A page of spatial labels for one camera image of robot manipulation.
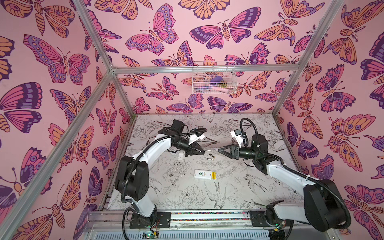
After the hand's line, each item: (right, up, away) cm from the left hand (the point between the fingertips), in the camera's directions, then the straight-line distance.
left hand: (203, 151), depth 78 cm
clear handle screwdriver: (+6, +1, -2) cm, 7 cm away
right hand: (+9, +1, -2) cm, 9 cm away
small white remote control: (+2, -15, +10) cm, 18 cm away
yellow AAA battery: (+6, -16, +9) cm, 19 cm away
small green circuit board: (-27, -40, -6) cm, 49 cm away
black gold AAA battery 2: (+5, -8, +17) cm, 19 cm away
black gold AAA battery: (+7, -6, +19) cm, 21 cm away
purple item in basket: (+9, +43, +17) cm, 47 cm away
